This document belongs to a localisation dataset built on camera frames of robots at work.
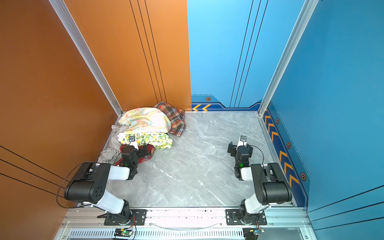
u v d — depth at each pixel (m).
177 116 1.12
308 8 0.70
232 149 0.84
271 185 0.47
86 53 0.85
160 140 0.97
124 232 0.71
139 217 0.74
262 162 0.92
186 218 0.75
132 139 0.81
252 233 0.70
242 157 0.71
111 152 0.94
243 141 0.79
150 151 0.95
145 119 1.03
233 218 0.72
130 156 0.72
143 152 0.87
